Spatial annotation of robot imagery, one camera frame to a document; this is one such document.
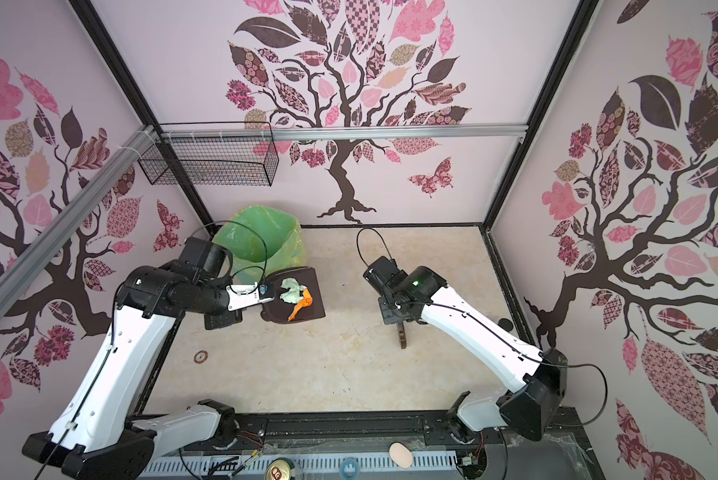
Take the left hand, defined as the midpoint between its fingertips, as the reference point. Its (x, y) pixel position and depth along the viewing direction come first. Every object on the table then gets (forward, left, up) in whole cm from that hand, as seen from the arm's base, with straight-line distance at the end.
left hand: (233, 305), depth 68 cm
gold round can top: (-30, -13, -15) cm, 36 cm away
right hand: (+4, -39, -7) cm, 40 cm away
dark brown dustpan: (-1, -11, 0) cm, 11 cm away
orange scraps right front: (+2, -17, -2) cm, 17 cm away
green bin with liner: (+33, +4, -15) cm, 36 cm away
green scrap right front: (+4, -13, -1) cm, 14 cm away
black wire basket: (+52, +18, +7) cm, 55 cm away
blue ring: (-29, -27, -26) cm, 48 cm away
